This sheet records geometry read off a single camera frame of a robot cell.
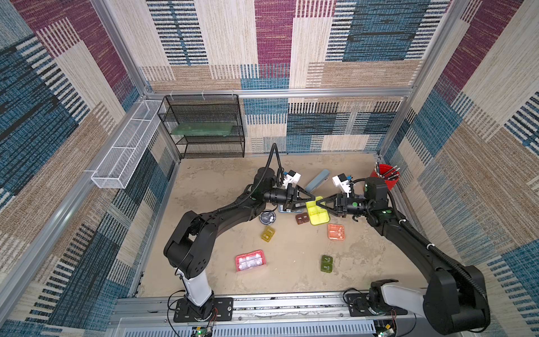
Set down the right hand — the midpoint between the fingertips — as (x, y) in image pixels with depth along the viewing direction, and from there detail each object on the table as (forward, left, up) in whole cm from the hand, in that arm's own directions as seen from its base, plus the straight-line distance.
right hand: (320, 207), depth 75 cm
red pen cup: (+22, -35, -8) cm, 42 cm away
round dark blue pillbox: (+8, +19, -21) cm, 29 cm away
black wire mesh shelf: (+50, +47, +8) cm, 69 cm away
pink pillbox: (-11, +26, -20) cm, 35 cm away
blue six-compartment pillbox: (0, +14, -2) cm, 14 cm away
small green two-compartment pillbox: (-12, -4, -21) cm, 25 cm away
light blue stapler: (+25, -4, -18) cm, 31 cm away
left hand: (0, +2, +2) cm, 3 cm away
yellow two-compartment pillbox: (-1, +19, -19) cm, 27 cm away
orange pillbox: (+1, -10, -22) cm, 24 cm away
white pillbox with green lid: (-3, +1, 0) cm, 3 cm away
